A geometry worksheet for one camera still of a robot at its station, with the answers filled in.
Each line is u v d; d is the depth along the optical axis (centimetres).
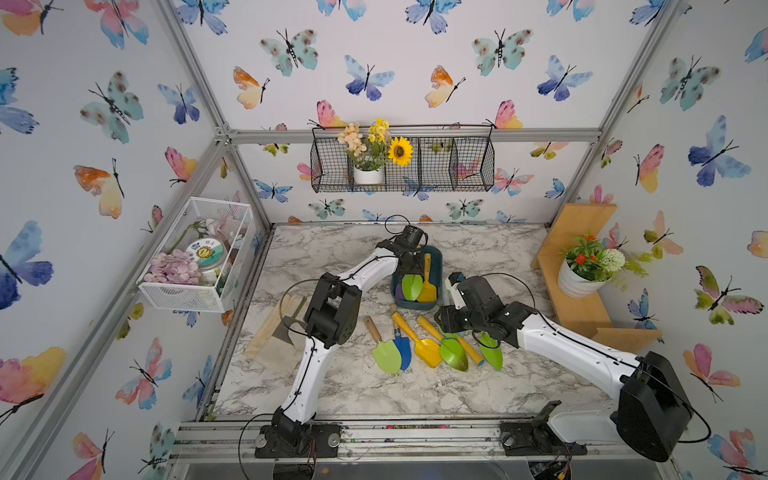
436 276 104
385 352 89
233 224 79
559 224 91
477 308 65
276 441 68
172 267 60
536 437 65
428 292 100
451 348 87
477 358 85
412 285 98
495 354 87
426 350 89
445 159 99
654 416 41
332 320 59
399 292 99
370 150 87
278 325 93
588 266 82
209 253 66
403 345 89
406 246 82
